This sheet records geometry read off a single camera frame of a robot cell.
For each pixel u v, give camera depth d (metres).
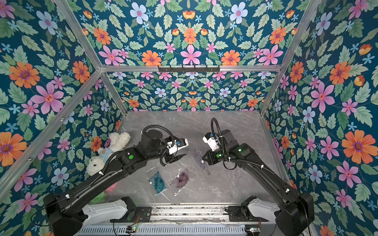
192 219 0.73
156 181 0.84
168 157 0.62
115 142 0.93
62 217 0.37
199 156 0.75
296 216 0.38
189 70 0.94
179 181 0.84
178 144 0.57
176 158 0.62
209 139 0.68
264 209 0.54
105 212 0.53
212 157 0.64
